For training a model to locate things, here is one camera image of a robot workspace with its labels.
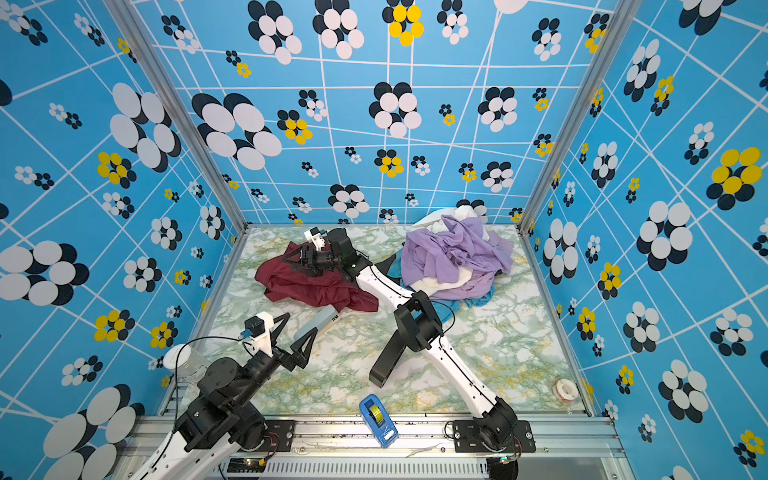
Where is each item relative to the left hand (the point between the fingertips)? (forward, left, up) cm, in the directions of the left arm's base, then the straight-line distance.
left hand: (302, 323), depth 69 cm
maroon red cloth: (+21, +12, -14) cm, 28 cm away
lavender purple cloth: (+29, -41, -6) cm, 50 cm away
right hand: (+23, +10, -7) cm, 26 cm away
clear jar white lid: (-7, +27, -7) cm, 29 cm away
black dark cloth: (+33, -18, -21) cm, 44 cm away
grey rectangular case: (+10, 0, -18) cm, 20 cm away
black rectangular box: (-4, -20, -16) cm, 25 cm away
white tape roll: (-9, -68, -20) cm, 71 cm away
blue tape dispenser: (-17, -18, -18) cm, 30 cm away
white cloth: (+49, -37, -15) cm, 63 cm away
